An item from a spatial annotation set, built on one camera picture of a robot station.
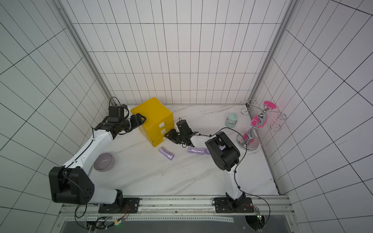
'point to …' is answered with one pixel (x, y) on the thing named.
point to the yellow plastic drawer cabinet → (159, 120)
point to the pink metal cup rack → (248, 140)
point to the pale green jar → (230, 122)
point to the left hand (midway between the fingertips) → (141, 123)
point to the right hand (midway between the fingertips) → (168, 132)
